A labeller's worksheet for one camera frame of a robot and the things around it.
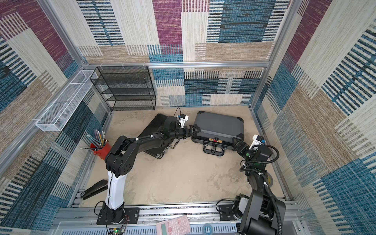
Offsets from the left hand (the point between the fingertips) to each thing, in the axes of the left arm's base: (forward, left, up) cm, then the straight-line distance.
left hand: (198, 132), depth 90 cm
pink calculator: (-46, +11, -12) cm, 48 cm away
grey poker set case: (0, -11, +1) cm, 11 cm away
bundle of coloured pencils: (-4, +59, -2) cm, 60 cm away
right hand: (-8, -22, -1) cm, 23 cm away
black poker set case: (+17, +30, -11) cm, 36 cm away
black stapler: (-28, +56, -11) cm, 63 cm away
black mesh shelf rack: (+38, +52, +5) cm, 65 cm away
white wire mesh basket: (-5, +70, +21) cm, 73 cm away
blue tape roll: (-47, -2, -14) cm, 49 cm away
